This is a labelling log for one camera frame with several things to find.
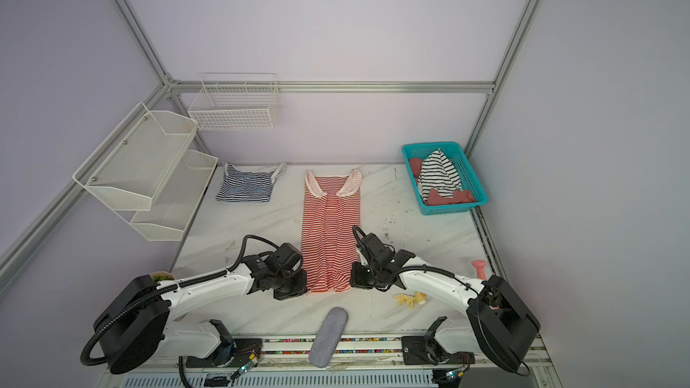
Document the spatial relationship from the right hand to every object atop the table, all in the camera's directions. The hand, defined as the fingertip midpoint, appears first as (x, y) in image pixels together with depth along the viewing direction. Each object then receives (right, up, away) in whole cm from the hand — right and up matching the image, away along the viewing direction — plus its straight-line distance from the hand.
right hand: (346, 284), depth 81 cm
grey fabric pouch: (-5, -12, -7) cm, 15 cm away
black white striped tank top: (+38, +36, +30) cm, 60 cm away
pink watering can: (+40, +7, -3) cm, 41 cm away
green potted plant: (-55, +4, -3) cm, 55 cm away
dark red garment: (+34, +26, +23) cm, 49 cm away
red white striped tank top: (-7, +18, +21) cm, 29 cm away
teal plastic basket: (+49, +34, +26) cm, 65 cm away
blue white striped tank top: (-43, +30, +30) cm, 60 cm away
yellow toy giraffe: (+23, -4, 0) cm, 23 cm away
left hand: (-13, -3, +2) cm, 13 cm away
